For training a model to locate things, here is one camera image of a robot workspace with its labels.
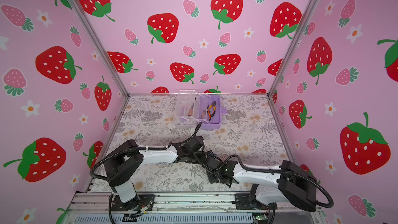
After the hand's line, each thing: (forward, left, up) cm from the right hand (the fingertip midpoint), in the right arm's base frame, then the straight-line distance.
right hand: (208, 174), depth 82 cm
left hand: (+7, +1, +2) cm, 8 cm away
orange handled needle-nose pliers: (+40, +8, +2) cm, 41 cm away
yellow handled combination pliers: (+49, +1, +2) cm, 49 cm away
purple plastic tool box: (+35, -1, 0) cm, 35 cm away
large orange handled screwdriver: (+33, +16, +10) cm, 38 cm away
